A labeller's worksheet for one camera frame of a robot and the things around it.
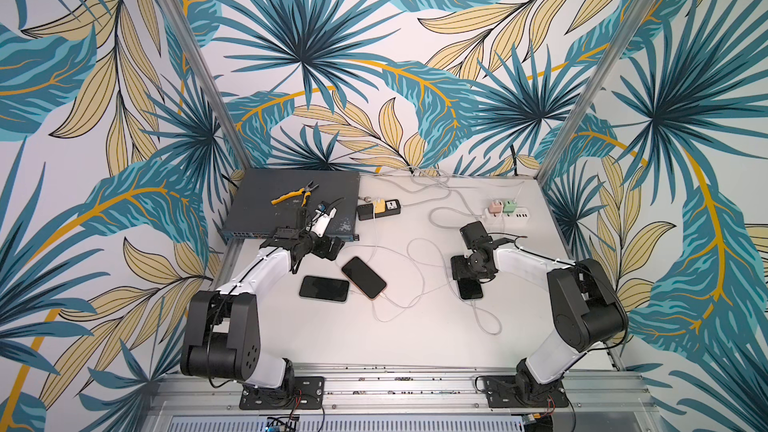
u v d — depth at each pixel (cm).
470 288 91
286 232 69
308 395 73
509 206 103
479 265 72
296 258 65
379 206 103
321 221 80
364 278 93
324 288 101
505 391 73
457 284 91
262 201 104
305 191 107
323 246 80
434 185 117
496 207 103
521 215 106
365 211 107
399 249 100
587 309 47
